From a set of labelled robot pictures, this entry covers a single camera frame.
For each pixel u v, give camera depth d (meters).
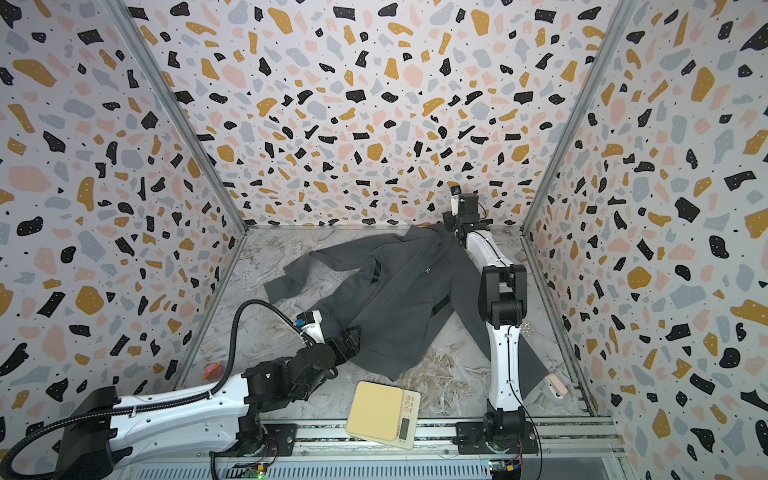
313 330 0.68
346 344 0.68
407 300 0.98
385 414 0.76
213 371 0.81
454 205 0.97
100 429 0.46
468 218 0.81
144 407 0.44
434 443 0.75
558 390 0.80
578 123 0.90
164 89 0.82
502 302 0.64
